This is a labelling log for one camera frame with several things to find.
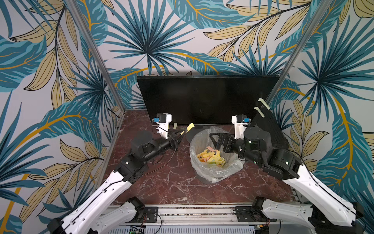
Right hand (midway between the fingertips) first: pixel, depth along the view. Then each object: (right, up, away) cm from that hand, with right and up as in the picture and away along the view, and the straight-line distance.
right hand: (216, 135), depth 61 cm
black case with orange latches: (+46, +5, +42) cm, 63 cm away
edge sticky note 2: (+26, +12, +16) cm, 32 cm away
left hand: (-12, +1, -1) cm, 12 cm away
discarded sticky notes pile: (+2, -14, +27) cm, 31 cm away
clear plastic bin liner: (-6, -5, +17) cm, 19 cm away
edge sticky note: (-20, +4, +25) cm, 32 cm away
